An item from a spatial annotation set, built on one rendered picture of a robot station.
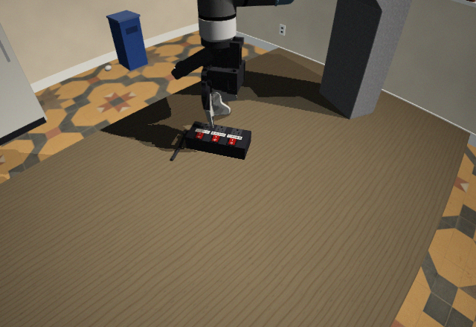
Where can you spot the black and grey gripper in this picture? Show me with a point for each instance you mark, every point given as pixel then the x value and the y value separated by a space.
pixel 225 65

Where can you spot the black power strip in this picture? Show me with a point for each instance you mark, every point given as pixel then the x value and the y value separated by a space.
pixel 221 140

